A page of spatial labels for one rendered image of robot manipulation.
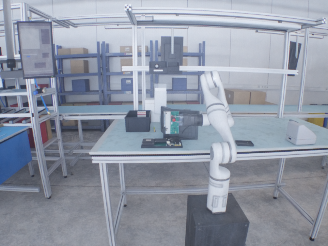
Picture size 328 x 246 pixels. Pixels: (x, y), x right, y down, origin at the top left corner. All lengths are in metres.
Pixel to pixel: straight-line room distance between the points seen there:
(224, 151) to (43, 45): 1.79
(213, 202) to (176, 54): 2.57
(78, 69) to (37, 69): 3.20
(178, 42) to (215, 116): 2.40
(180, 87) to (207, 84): 3.98
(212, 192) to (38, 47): 1.85
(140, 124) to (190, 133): 0.41
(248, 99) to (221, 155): 4.14
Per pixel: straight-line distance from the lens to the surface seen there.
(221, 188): 0.95
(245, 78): 6.01
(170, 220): 2.29
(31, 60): 2.17
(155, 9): 1.69
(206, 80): 1.11
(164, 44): 3.21
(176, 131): 1.46
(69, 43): 5.95
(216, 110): 0.98
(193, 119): 1.26
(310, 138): 1.67
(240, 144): 1.43
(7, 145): 2.27
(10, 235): 2.51
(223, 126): 0.96
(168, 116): 1.44
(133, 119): 1.65
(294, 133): 1.61
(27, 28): 2.16
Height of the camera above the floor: 1.48
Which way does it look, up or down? 14 degrees down
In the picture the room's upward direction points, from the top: straight up
